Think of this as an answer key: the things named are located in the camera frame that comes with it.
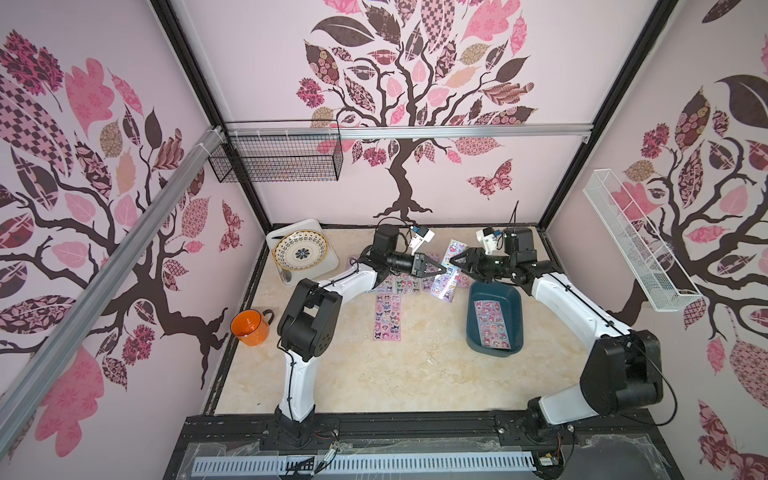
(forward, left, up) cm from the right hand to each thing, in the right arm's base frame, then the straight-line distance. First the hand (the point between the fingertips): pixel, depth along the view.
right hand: (453, 267), depth 82 cm
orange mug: (-10, +60, -15) cm, 63 cm away
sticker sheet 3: (-8, +19, -20) cm, 29 cm away
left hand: (-2, +3, -1) cm, 4 cm away
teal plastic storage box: (0, -21, -18) cm, 28 cm away
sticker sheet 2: (-5, +2, -2) cm, 5 cm away
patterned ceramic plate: (+24, +53, -20) cm, 62 cm away
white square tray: (+12, +54, -20) cm, 59 cm away
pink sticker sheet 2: (-3, -3, -3) cm, 5 cm away
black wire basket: (+44, +68, +9) cm, 81 cm away
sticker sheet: (-8, -14, -20) cm, 25 cm away
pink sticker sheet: (+7, +19, -20) cm, 29 cm away
